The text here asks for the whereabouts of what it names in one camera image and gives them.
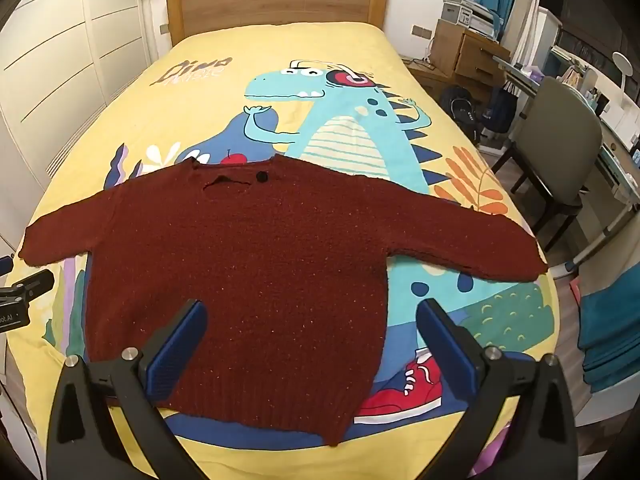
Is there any stack of teal folded cloth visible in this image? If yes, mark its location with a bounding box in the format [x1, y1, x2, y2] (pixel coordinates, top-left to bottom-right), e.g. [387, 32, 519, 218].
[577, 272, 640, 393]

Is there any white printer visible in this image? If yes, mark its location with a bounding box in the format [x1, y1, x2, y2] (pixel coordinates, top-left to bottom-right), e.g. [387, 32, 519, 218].
[441, 0, 501, 36]

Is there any dark blue backpack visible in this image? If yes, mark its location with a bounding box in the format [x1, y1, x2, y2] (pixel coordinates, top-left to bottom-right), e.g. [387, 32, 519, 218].
[482, 82, 518, 133]

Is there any grey chair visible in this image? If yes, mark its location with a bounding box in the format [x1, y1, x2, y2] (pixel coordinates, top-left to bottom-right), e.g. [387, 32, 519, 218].
[492, 76, 603, 253]

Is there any white wardrobe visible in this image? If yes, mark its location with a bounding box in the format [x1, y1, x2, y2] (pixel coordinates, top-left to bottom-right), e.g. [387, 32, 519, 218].
[0, 0, 173, 256]

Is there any dark red knitted sweater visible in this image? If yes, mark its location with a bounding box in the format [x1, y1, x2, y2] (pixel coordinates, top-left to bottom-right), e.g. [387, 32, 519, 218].
[19, 154, 548, 447]

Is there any white desk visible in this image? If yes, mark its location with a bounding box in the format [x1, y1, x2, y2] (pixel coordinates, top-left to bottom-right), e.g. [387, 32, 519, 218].
[495, 55, 640, 276]

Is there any white desk lamp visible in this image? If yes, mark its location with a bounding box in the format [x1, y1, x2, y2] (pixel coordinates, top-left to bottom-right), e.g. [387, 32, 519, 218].
[612, 51, 639, 111]

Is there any white shelf unit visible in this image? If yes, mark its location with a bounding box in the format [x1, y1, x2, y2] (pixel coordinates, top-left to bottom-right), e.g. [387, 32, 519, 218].
[519, 6, 562, 72]

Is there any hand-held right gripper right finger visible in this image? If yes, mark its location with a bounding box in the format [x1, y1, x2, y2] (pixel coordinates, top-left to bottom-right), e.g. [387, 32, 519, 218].
[416, 298, 581, 480]

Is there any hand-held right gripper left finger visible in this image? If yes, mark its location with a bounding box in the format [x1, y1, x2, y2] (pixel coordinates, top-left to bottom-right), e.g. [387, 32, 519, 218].
[46, 299, 208, 480]

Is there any brown cardboard box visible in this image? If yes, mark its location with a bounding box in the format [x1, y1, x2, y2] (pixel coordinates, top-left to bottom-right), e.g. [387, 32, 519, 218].
[430, 19, 512, 92]

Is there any black backpack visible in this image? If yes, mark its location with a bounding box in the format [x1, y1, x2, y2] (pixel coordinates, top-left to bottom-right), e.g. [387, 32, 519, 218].
[439, 86, 481, 146]

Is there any wooden headboard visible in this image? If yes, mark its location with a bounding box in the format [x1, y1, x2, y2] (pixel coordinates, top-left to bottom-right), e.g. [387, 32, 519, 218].
[166, 0, 390, 48]

